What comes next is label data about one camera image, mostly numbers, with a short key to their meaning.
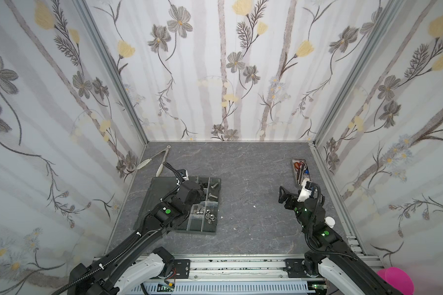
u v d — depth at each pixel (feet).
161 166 3.54
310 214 1.91
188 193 1.83
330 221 2.56
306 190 2.25
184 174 2.22
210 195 3.08
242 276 2.45
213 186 3.21
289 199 2.35
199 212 2.90
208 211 2.91
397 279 1.91
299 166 3.52
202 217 2.84
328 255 1.82
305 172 3.42
